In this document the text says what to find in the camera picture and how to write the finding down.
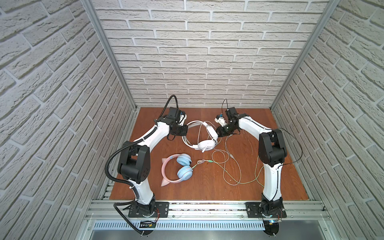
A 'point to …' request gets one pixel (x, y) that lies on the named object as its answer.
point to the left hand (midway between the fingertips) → (186, 129)
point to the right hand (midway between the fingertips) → (217, 133)
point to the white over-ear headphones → (208, 144)
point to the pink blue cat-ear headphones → (185, 173)
